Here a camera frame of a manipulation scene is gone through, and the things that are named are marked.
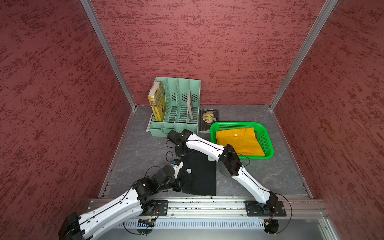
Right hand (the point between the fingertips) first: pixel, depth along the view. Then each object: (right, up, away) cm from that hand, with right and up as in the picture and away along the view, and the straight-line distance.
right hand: (183, 157), depth 93 cm
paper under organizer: (-26, +18, +12) cm, 34 cm away
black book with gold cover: (+17, +26, +20) cm, 37 cm away
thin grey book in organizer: (+4, +34, +8) cm, 35 cm away
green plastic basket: (+53, +12, +4) cm, 54 cm away
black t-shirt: (+9, -7, -11) cm, 16 cm away
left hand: (+3, -11, -15) cm, 19 cm away
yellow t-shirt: (+40, +9, +5) cm, 41 cm away
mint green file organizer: (-3, +38, +25) cm, 45 cm away
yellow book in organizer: (-17, +38, +2) cm, 41 cm away
